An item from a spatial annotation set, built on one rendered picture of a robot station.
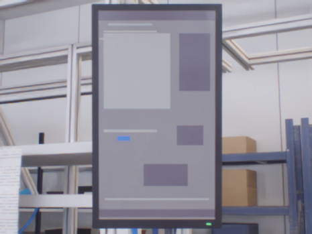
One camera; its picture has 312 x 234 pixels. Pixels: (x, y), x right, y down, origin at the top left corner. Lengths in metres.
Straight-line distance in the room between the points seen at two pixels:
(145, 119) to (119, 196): 0.18
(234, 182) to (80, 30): 2.71
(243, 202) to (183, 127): 3.20
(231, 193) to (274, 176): 0.57
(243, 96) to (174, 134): 3.78
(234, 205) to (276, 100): 1.13
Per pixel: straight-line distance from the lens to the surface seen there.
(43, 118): 5.94
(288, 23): 1.98
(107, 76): 1.11
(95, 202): 1.13
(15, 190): 1.57
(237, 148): 4.33
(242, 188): 4.28
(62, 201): 1.60
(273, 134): 4.74
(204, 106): 1.11
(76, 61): 2.23
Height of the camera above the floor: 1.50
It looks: 10 degrees up
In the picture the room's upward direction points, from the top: straight up
